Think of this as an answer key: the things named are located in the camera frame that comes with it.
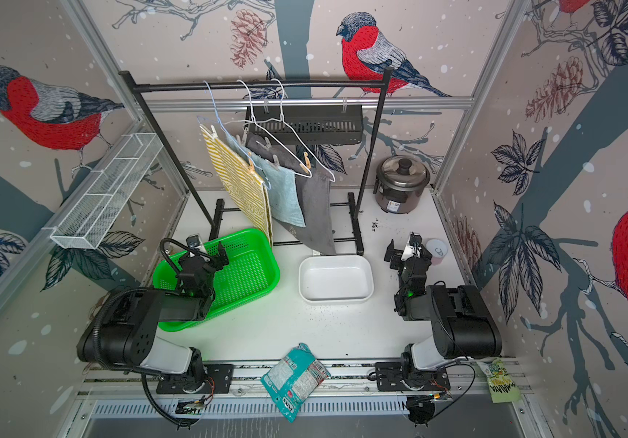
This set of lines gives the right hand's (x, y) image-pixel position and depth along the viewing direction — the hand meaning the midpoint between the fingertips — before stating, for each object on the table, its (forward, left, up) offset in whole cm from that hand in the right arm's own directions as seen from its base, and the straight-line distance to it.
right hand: (408, 240), depth 91 cm
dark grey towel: (+1, +31, +21) cm, 38 cm away
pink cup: (0, -12, -5) cm, 13 cm away
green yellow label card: (-40, -20, -10) cm, 46 cm away
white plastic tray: (-10, +24, -11) cm, 28 cm away
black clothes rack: (+19, +73, -8) cm, 76 cm away
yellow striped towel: (+7, +53, +20) cm, 57 cm away
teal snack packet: (-41, +35, -7) cm, 55 cm away
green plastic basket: (-9, +54, -10) cm, 56 cm away
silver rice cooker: (+21, +1, +6) cm, 22 cm away
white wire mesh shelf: (-11, +92, +21) cm, 95 cm away
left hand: (-3, +68, +1) cm, 68 cm away
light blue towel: (+3, +42, +21) cm, 47 cm away
